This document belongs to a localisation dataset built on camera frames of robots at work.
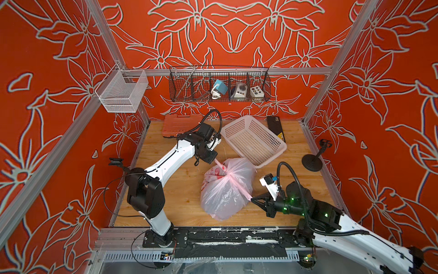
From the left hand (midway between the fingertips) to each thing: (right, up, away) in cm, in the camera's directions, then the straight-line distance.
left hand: (209, 154), depth 85 cm
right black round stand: (+60, -6, +11) cm, 61 cm away
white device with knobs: (+16, +34, +5) cm, 38 cm away
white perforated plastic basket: (+25, +8, +24) cm, 36 cm away
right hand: (+17, -18, -20) cm, 31 cm away
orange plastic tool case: (-26, +17, +26) cm, 40 cm away
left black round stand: (-40, -2, -13) cm, 42 cm away
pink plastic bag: (+8, -13, -12) cm, 19 cm away
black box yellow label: (+44, +18, +32) cm, 57 cm away
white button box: (+26, +33, +9) cm, 43 cm away
